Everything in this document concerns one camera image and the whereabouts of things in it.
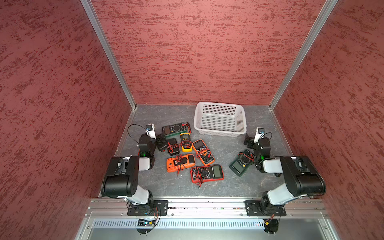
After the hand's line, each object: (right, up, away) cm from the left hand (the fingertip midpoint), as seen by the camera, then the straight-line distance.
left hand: (157, 133), depth 93 cm
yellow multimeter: (+18, -6, +1) cm, 19 cm away
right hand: (+62, -2, +1) cm, 62 cm away
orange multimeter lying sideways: (+15, -16, -8) cm, 24 cm away
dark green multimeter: (+53, -17, -6) cm, 56 cm away
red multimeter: (+29, -22, -10) cm, 38 cm away
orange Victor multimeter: (+29, -12, -3) cm, 32 cm away
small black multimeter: (+10, -8, -1) cm, 13 cm away
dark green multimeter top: (+9, +1, +10) cm, 14 cm away
